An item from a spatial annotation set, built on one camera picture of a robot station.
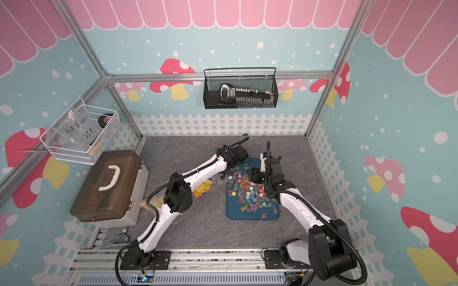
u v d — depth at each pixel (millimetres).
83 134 700
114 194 872
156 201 872
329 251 408
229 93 882
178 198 612
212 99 908
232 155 721
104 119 810
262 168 771
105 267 742
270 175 656
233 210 888
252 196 918
